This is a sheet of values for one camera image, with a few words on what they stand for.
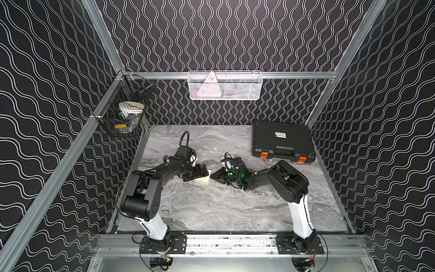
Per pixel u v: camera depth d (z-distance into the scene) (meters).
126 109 0.81
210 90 0.91
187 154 0.78
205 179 0.90
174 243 0.74
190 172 0.80
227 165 0.86
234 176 0.84
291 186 0.53
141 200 0.48
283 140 1.06
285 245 0.73
